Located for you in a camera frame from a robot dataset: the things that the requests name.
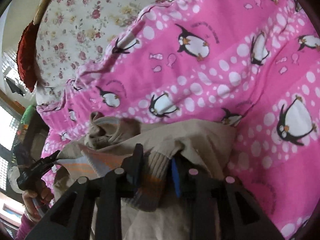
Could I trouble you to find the beige jacket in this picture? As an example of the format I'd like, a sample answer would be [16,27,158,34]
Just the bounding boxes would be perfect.
[53,112,236,239]

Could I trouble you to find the person left hand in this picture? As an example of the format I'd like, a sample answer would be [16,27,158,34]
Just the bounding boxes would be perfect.
[22,179,54,222]

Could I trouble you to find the dark wooden table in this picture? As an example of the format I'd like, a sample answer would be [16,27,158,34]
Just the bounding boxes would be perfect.
[12,112,49,166]

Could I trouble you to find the green plastic basket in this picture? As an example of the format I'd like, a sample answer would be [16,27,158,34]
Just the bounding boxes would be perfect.
[20,105,36,125]

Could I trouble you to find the red fabric item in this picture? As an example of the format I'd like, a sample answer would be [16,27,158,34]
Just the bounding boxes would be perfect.
[16,22,40,93]

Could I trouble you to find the pink penguin blanket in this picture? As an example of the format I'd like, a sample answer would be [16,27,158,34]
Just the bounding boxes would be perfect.
[37,0,319,239]

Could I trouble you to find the floral bed sheet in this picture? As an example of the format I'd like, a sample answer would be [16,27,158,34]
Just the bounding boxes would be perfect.
[35,0,167,105]

